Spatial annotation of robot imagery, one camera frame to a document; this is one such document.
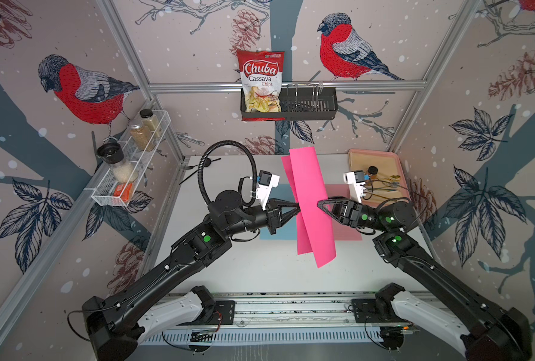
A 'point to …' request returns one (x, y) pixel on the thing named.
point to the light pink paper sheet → (341, 231)
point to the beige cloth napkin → (388, 165)
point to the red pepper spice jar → (372, 171)
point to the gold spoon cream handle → (394, 177)
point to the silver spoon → (393, 184)
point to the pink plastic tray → (380, 151)
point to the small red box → (124, 191)
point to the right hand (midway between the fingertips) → (318, 207)
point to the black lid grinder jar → (122, 171)
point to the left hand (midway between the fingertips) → (304, 207)
